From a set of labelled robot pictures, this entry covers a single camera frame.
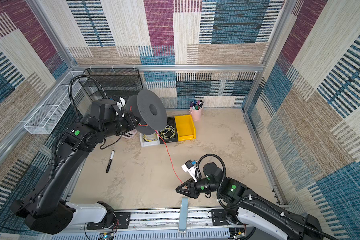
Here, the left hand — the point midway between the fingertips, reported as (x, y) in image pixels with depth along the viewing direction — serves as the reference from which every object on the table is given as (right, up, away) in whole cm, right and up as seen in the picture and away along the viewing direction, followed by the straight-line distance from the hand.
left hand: (141, 116), depth 65 cm
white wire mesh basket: (-47, -2, +6) cm, 48 cm away
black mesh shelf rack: (-24, +26, +41) cm, 54 cm away
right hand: (+16, -34, +2) cm, 37 cm away
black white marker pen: (-27, -25, +29) cm, 47 cm away
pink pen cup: (+28, +4, +44) cm, 52 cm away
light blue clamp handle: (+18, -48, +10) cm, 52 cm away
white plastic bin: (-4, -16, +33) cm, 36 cm away
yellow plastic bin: (+19, -6, +43) cm, 48 cm away
